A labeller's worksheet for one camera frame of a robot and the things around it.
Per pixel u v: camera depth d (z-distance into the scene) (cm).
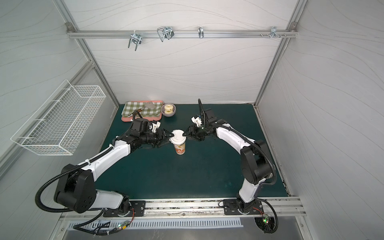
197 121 82
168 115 110
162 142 75
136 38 79
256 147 47
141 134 66
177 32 78
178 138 80
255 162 47
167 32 77
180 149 86
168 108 111
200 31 73
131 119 67
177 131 84
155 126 79
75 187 42
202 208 75
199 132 76
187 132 80
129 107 117
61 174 40
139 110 115
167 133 79
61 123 70
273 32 77
